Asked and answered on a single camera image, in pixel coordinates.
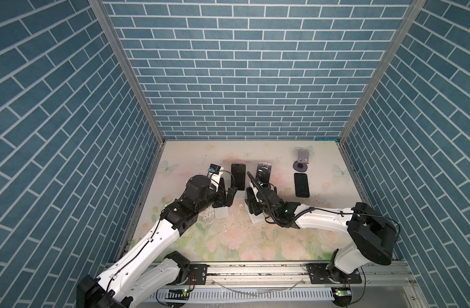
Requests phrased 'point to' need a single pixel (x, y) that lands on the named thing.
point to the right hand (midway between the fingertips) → (253, 197)
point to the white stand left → (221, 212)
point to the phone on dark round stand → (262, 174)
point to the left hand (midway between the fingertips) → (232, 187)
